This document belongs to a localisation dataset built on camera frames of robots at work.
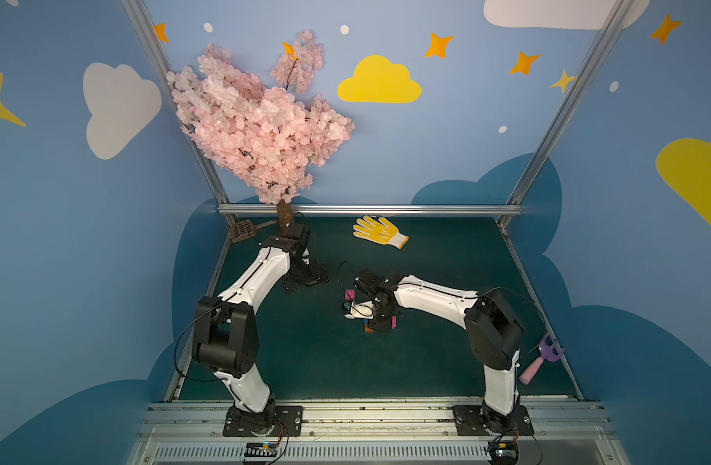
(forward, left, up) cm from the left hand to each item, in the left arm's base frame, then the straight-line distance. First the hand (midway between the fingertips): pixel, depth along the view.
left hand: (315, 280), depth 89 cm
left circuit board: (-43, +10, -14) cm, 46 cm away
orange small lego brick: (-11, -17, -10) cm, 23 cm away
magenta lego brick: (-13, -24, 0) cm, 27 cm away
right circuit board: (-42, -52, -14) cm, 68 cm away
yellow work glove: (+32, -22, -12) cm, 41 cm away
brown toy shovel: (+29, +34, -10) cm, 46 cm away
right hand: (-8, -20, -8) cm, 23 cm away
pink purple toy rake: (-17, -72, -10) cm, 75 cm away
